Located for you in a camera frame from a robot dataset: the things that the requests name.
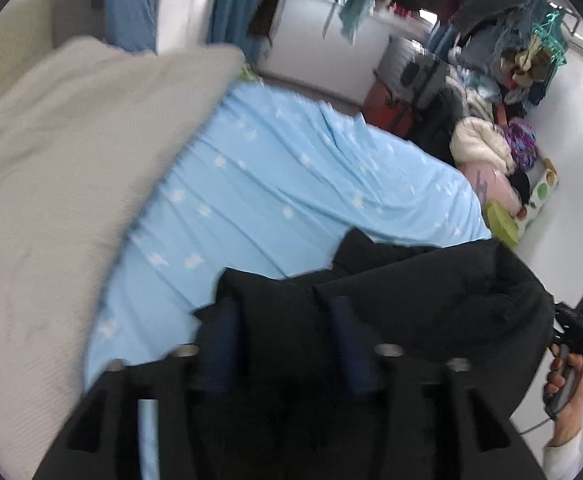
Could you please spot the colourful patterned bag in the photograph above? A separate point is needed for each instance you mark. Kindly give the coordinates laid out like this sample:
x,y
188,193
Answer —
x,y
521,142

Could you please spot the brown plaid coat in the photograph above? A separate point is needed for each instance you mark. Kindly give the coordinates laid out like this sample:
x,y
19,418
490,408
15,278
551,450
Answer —
x,y
271,15

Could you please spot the person's right hand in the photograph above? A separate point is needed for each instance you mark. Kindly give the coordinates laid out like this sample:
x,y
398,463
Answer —
x,y
571,422

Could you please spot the green clip hanger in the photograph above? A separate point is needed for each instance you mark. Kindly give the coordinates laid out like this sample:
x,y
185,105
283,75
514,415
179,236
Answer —
x,y
554,42

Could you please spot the black suitcase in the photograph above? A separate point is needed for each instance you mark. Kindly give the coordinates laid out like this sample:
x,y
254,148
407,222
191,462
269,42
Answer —
x,y
436,125

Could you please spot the light blue hanging garment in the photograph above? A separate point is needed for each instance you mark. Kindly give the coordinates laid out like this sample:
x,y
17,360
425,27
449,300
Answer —
x,y
354,15

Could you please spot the dotted folded mat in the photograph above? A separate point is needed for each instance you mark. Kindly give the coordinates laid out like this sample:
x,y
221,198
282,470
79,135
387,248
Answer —
x,y
541,195

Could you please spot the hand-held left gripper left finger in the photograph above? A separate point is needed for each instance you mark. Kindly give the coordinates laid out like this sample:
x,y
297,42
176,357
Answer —
x,y
219,350

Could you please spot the blue denim jacket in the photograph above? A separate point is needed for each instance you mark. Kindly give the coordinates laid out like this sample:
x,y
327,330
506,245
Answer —
x,y
496,30

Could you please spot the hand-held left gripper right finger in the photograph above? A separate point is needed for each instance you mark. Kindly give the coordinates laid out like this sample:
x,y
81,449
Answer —
x,y
349,350

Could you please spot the black puffer jacket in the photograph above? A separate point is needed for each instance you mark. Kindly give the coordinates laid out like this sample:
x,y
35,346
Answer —
x,y
421,290

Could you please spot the small green object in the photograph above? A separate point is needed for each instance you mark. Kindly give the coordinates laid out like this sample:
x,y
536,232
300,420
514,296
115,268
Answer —
x,y
246,75

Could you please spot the cream quilted headboard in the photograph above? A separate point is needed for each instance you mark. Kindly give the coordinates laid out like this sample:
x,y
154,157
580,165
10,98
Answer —
x,y
11,50

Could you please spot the blue chair cushion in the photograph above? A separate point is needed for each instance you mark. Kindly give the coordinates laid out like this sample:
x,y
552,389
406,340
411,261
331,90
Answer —
x,y
129,15

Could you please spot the black bag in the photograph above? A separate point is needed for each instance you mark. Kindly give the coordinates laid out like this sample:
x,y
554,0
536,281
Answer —
x,y
520,185

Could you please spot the pile of light blue bedding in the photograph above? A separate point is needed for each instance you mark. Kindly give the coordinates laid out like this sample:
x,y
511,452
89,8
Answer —
x,y
474,90

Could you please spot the blue curtain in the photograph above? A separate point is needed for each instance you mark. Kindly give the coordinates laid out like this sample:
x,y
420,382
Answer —
x,y
441,40
229,5

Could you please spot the beige clothes on clip hanger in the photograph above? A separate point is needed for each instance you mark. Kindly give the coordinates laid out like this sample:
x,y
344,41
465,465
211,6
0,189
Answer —
x,y
526,75

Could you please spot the grey blanket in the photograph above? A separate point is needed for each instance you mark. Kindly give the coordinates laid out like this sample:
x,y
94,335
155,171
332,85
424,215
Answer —
x,y
61,160

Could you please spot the person's right forearm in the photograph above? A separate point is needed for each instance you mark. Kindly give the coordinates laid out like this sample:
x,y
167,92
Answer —
x,y
561,460

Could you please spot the light blue starred bed sheet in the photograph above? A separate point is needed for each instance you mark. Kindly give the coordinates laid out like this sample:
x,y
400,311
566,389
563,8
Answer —
x,y
271,175

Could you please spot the red suitcase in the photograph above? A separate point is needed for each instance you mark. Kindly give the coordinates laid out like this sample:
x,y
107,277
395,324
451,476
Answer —
x,y
381,105

